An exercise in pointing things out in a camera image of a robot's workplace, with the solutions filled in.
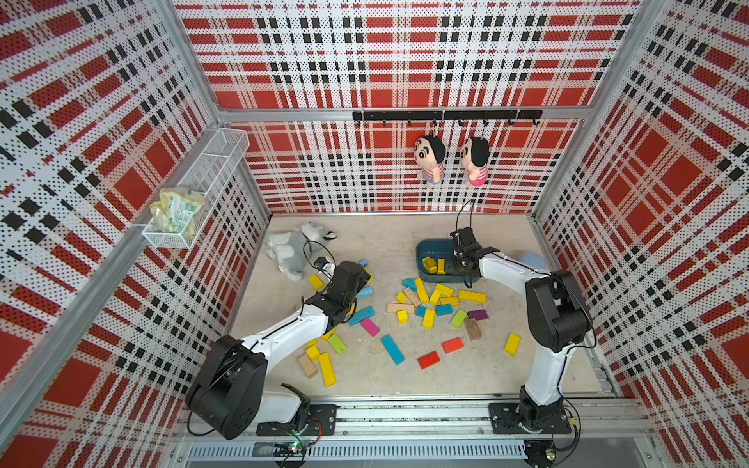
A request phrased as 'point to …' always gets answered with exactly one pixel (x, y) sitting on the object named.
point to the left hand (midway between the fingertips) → (362, 270)
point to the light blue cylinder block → (366, 292)
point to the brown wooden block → (472, 329)
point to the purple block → (478, 314)
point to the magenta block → (369, 326)
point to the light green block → (458, 319)
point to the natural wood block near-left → (307, 366)
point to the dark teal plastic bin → (436, 263)
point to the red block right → (453, 345)
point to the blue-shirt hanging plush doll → (429, 153)
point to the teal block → (361, 315)
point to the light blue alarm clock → (533, 259)
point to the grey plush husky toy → (292, 251)
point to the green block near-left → (337, 344)
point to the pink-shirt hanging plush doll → (474, 154)
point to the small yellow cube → (403, 317)
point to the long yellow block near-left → (328, 369)
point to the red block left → (428, 360)
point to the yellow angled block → (421, 290)
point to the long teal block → (393, 350)
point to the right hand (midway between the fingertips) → (456, 261)
